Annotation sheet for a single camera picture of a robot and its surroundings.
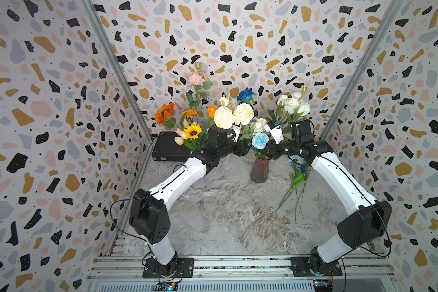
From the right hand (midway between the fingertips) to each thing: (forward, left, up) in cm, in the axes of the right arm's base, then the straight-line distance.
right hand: (261, 147), depth 77 cm
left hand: (+2, +4, +3) cm, 6 cm away
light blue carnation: (-2, +2, +6) cm, 7 cm away
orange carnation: (+15, +32, +6) cm, 36 cm away
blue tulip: (+2, -25, -28) cm, 38 cm away
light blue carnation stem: (-6, -24, -29) cm, 38 cm away
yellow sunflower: (+6, +30, +3) cm, 31 cm away
